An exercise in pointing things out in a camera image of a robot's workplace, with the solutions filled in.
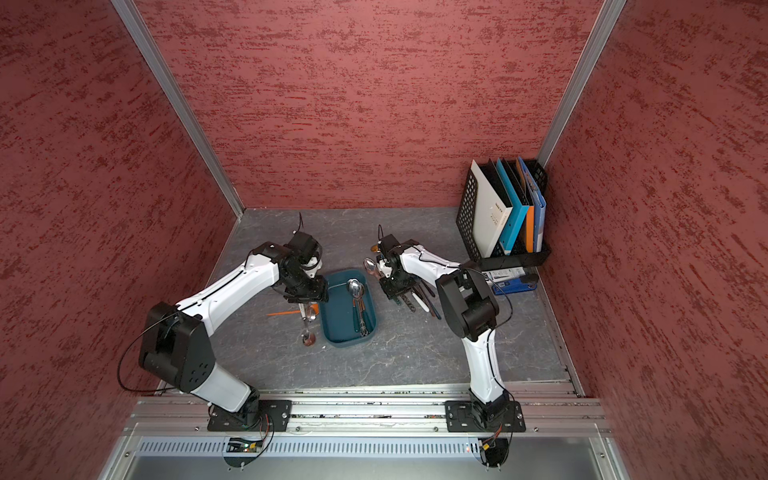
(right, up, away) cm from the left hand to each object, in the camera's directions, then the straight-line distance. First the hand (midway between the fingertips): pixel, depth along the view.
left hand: (316, 305), depth 83 cm
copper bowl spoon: (-3, -10, +2) cm, 11 cm away
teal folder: (+58, +26, 0) cm, 64 cm away
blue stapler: (+68, +4, +15) cm, 70 cm away
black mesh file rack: (+50, +24, +20) cm, 59 cm away
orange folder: (+61, +27, 0) cm, 67 cm away
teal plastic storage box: (+9, -6, +7) cm, 13 cm away
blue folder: (+64, +27, 0) cm, 70 cm away
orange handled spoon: (-3, -5, +9) cm, 11 cm away
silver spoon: (+14, +9, +19) cm, 25 cm away
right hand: (+23, 0, +12) cm, 26 cm away
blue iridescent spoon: (+37, -6, +9) cm, 38 cm away
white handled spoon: (+32, -2, +11) cm, 34 cm away
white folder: (+52, +27, +5) cm, 59 cm away
